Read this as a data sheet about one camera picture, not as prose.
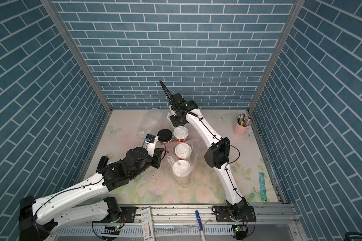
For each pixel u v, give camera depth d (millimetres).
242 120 959
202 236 678
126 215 732
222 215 732
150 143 604
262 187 830
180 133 845
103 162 889
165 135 850
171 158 707
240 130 1012
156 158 622
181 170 709
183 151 771
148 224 701
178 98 720
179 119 770
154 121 1092
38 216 394
